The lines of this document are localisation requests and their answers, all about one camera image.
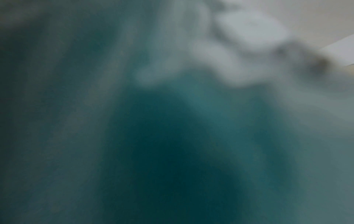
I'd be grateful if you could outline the teal bag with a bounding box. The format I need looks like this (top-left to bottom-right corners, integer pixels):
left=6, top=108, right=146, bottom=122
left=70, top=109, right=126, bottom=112
left=27, top=65, right=354, bottom=224

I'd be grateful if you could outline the translucent zipper bag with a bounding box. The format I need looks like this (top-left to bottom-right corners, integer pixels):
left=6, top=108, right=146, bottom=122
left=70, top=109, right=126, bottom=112
left=0, top=0, right=354, bottom=224

